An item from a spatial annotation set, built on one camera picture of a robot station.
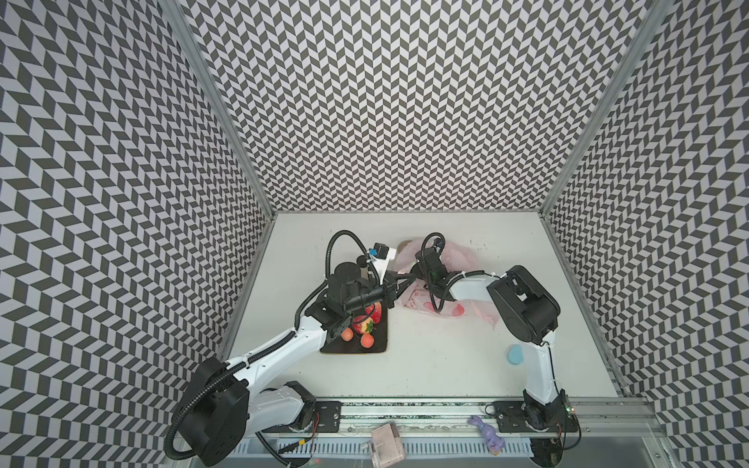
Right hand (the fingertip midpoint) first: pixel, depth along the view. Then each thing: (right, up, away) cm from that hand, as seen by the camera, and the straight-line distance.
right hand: (419, 267), depth 102 cm
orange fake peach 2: (-17, -19, -21) cm, 33 cm away
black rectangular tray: (-26, -21, -17) cm, 38 cm away
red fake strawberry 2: (-18, -14, -20) cm, 30 cm away
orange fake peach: (-23, -17, -20) cm, 35 cm away
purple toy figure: (+14, -38, -35) cm, 53 cm away
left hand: (-4, 0, -30) cm, 30 cm away
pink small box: (-12, -36, -38) cm, 54 cm away
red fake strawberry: (-15, -12, -14) cm, 24 cm away
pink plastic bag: (-3, -7, -15) cm, 17 cm away
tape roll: (-6, +8, -4) cm, 11 cm away
